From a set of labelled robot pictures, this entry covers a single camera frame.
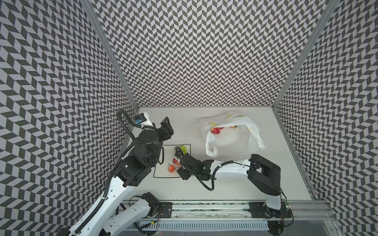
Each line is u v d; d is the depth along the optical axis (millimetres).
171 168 827
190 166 632
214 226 693
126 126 404
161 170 846
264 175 477
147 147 428
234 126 1045
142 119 502
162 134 548
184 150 903
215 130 1016
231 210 746
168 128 555
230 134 1008
